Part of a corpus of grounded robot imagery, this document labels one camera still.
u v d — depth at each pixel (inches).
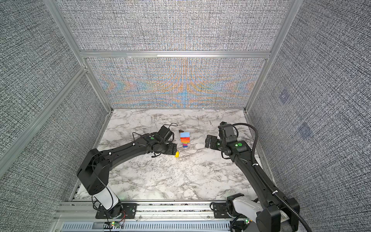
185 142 36.9
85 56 34.7
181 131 41.9
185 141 36.5
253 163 18.6
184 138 35.4
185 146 38.3
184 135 35.1
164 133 27.0
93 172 17.7
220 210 28.8
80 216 28.8
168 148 30.8
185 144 38.1
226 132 23.0
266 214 14.8
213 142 27.9
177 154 31.4
